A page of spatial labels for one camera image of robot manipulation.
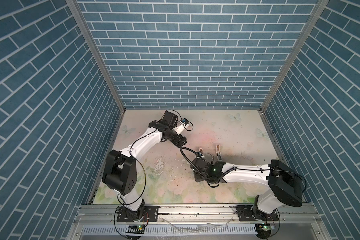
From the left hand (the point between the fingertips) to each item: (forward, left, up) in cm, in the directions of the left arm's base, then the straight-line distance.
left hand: (181, 138), depth 88 cm
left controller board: (-42, +21, -17) cm, 50 cm away
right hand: (-17, -7, -10) cm, 21 cm away
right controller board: (-44, -40, -15) cm, 62 cm away
